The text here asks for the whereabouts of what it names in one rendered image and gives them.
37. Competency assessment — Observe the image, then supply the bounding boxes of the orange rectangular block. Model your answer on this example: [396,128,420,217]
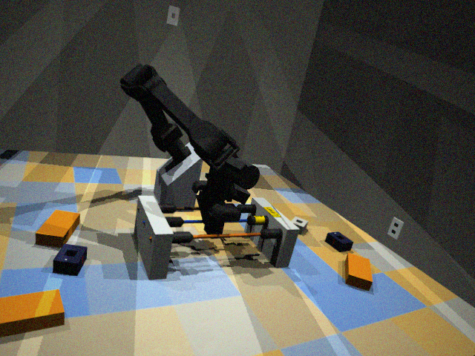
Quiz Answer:
[345,253,373,291]
[0,289,65,337]
[36,210,80,248]

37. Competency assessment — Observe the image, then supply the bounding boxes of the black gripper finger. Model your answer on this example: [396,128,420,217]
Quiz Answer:
[196,195,214,220]
[208,211,223,235]

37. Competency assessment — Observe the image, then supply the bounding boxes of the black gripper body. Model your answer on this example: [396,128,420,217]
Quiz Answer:
[192,172,241,222]

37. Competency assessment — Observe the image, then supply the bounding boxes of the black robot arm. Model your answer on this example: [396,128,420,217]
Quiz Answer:
[120,64,260,205]

